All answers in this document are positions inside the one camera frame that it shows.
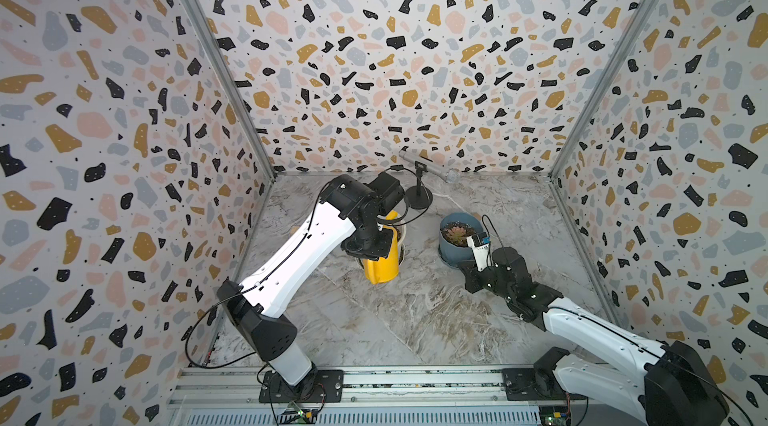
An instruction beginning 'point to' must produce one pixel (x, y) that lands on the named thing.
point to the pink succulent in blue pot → (457, 232)
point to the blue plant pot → (451, 253)
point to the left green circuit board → (298, 417)
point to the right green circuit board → (555, 415)
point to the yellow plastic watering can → (385, 268)
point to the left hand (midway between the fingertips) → (380, 256)
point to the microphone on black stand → (419, 197)
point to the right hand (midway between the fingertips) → (459, 264)
